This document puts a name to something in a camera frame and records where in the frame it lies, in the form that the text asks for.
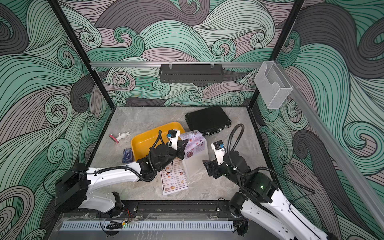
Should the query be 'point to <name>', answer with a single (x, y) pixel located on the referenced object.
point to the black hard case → (209, 121)
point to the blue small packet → (127, 155)
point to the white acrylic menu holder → (193, 165)
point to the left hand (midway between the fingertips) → (188, 138)
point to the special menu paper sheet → (195, 144)
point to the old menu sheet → (174, 177)
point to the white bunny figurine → (122, 135)
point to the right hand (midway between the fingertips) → (208, 159)
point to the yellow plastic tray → (142, 143)
